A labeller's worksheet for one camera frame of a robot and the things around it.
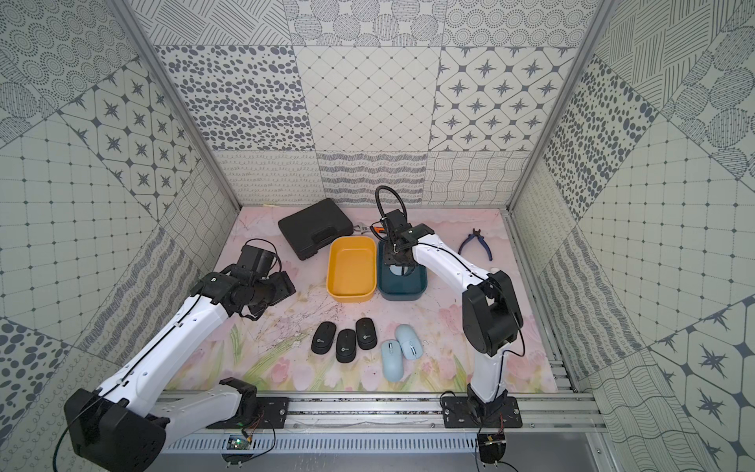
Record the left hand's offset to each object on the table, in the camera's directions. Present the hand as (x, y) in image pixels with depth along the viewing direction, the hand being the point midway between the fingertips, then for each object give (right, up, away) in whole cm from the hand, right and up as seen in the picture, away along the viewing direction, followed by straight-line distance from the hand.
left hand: (293, 291), depth 78 cm
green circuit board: (-12, -36, -7) cm, 39 cm away
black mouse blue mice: (+19, -14, +8) cm, 25 cm away
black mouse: (+14, -17, +5) cm, 22 cm away
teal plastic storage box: (+30, 0, +17) cm, 34 cm away
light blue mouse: (+32, -16, +5) cm, 36 cm away
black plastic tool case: (-2, +18, +32) cm, 37 cm away
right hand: (+30, +7, +13) cm, 33 cm away
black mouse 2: (+7, -15, +7) cm, 18 cm away
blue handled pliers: (+62, +14, +32) cm, 71 cm away
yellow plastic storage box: (+13, +3, +22) cm, 26 cm away
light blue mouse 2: (+27, -20, +3) cm, 34 cm away
